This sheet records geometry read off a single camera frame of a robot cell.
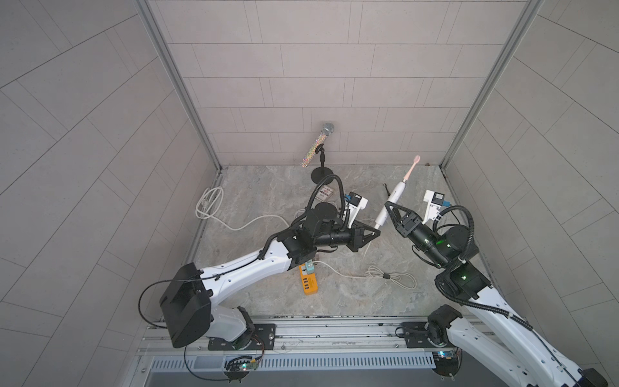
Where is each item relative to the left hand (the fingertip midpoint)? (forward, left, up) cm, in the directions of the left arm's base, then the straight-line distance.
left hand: (380, 232), depth 65 cm
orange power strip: (-5, +20, -25) cm, 32 cm away
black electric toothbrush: (+36, -14, -26) cm, 46 cm away
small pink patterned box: (+33, +14, -25) cm, 44 cm away
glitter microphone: (+45, +14, +1) cm, 47 cm away
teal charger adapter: (-2, +20, -19) cm, 27 cm away
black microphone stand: (+44, +17, -24) cm, 53 cm away
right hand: (+5, 0, +4) cm, 6 cm away
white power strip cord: (+30, +64, -27) cm, 76 cm away
